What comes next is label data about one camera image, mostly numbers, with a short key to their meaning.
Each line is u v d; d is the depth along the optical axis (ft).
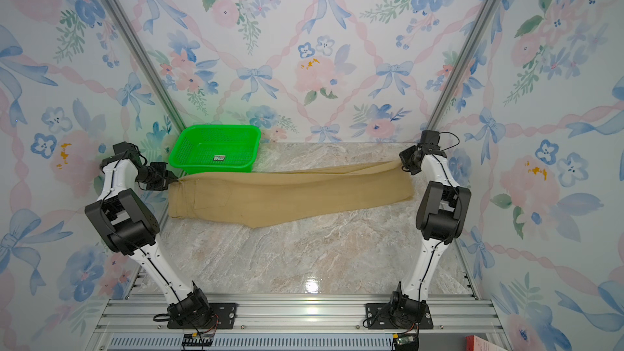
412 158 2.88
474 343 2.20
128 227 1.80
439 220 1.84
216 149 3.85
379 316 2.29
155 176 2.62
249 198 3.41
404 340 2.40
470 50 2.81
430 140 2.66
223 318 2.41
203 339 2.39
